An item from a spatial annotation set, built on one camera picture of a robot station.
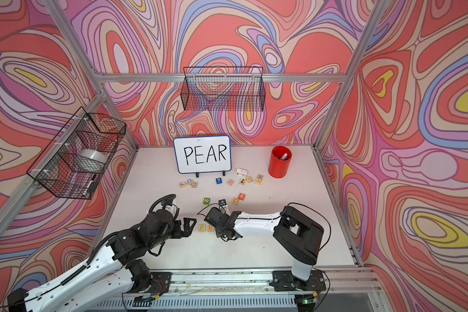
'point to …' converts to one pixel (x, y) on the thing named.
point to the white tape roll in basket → (91, 158)
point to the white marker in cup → (284, 156)
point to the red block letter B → (241, 196)
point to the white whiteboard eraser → (241, 173)
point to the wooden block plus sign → (258, 181)
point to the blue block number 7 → (218, 181)
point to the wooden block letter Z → (230, 182)
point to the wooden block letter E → (210, 228)
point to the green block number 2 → (207, 201)
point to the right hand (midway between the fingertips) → (226, 231)
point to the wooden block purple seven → (242, 181)
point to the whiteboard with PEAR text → (203, 154)
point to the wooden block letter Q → (235, 201)
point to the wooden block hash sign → (249, 179)
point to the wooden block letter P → (202, 227)
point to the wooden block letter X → (260, 176)
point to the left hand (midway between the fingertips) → (189, 223)
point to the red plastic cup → (278, 168)
